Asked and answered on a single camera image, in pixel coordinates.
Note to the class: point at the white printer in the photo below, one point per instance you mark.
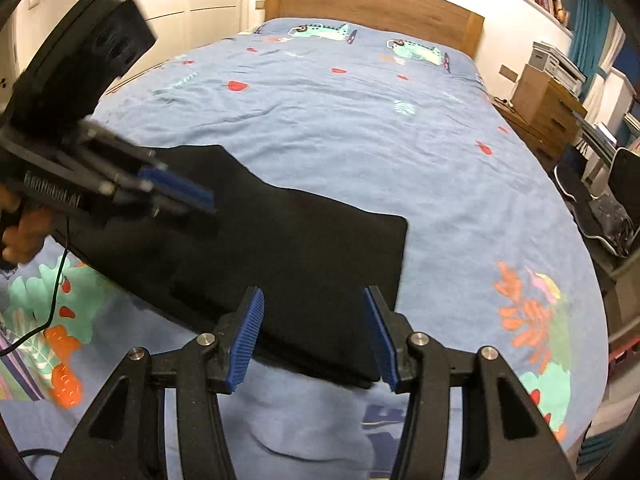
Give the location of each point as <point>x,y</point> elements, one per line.
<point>555,62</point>

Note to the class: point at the teal and white curtain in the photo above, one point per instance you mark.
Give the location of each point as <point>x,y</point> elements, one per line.
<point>590,35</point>

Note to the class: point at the wooden headboard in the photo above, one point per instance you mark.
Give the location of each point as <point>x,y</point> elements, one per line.
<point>375,5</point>

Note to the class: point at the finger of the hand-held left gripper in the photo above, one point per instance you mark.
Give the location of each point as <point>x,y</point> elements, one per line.
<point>125,165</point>
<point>187,200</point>

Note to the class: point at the wall socket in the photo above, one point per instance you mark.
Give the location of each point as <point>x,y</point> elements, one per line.
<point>508,72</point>

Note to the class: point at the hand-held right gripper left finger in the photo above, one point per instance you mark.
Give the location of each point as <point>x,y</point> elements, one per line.
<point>247,340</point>

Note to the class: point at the blue printed blanket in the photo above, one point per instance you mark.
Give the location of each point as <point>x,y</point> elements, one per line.
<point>350,135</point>

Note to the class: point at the wooden drawer cabinet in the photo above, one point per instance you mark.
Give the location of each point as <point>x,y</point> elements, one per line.
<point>545,105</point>

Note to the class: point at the dark clothes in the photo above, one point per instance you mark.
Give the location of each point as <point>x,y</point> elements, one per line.
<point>610,220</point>

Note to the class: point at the black pants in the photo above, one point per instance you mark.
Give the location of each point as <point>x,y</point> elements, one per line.
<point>300,260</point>

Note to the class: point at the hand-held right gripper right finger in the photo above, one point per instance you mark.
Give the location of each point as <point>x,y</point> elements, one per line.
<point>382,340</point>

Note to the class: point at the black desk chair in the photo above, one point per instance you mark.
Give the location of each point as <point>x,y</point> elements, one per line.
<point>625,170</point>

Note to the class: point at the teal striped curtain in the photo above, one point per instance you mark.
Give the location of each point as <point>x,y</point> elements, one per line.
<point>597,445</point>

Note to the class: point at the person's left hand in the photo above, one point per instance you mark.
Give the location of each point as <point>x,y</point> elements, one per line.
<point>30,235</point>

